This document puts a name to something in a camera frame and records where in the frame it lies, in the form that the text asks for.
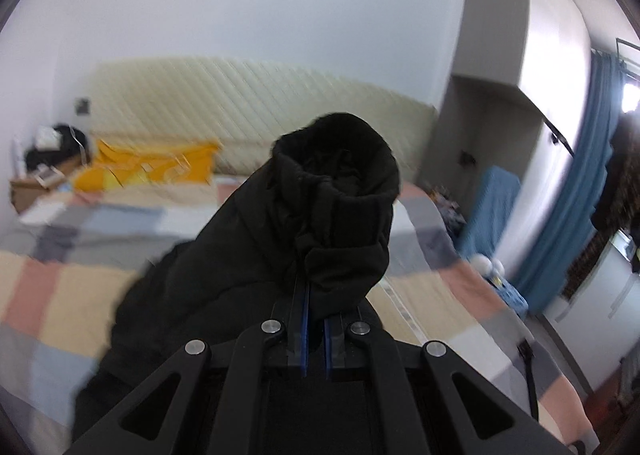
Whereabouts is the black puffer jacket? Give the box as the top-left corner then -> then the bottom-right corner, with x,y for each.
70,112 -> 402,455

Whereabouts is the white built-in wardrobe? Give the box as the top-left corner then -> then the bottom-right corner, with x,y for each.
420,0 -> 596,316

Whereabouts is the brown patterned hanging garment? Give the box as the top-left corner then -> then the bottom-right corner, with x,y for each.
560,117 -> 640,298

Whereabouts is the yellow pillow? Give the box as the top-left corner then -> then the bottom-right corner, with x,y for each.
70,137 -> 221,193

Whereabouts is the patchwork checked quilt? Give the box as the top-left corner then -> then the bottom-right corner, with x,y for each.
0,175 -> 601,455

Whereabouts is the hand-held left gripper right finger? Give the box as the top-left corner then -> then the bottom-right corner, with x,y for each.
324,312 -> 576,455

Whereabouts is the cream quilted headboard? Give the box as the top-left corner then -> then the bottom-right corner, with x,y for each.
90,57 -> 438,180

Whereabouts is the black wall rail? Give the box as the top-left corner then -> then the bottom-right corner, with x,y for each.
542,115 -> 581,158

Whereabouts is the black bag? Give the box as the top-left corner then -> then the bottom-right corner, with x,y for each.
25,124 -> 90,173

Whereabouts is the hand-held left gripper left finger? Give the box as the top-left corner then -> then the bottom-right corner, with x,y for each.
65,275 -> 311,455

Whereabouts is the white cabinet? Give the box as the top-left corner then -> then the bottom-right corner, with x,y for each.
542,230 -> 640,391

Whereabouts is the blue curtain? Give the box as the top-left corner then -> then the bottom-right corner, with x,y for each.
515,49 -> 626,316

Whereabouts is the blue towel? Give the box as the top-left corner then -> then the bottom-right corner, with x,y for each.
457,165 -> 523,261

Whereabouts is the cardboard box nightstand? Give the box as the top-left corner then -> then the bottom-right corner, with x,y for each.
9,155 -> 86,213

